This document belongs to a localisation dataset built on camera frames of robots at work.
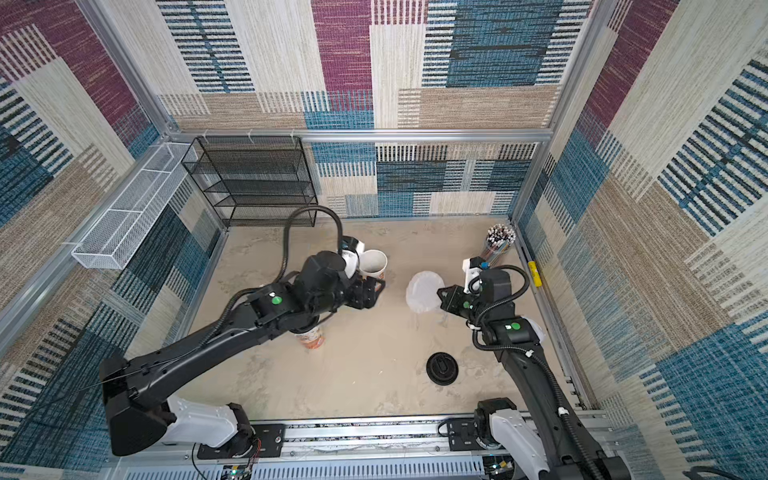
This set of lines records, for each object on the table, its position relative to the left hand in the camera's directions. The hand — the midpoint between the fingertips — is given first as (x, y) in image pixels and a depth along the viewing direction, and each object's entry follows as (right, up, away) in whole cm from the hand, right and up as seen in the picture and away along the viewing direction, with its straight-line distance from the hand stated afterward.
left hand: (377, 282), depth 71 cm
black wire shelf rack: (-45, +32, +37) cm, 67 cm away
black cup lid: (+17, -25, +12) cm, 33 cm away
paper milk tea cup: (-18, -17, +11) cm, 27 cm away
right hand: (+16, -5, +8) cm, 19 cm away
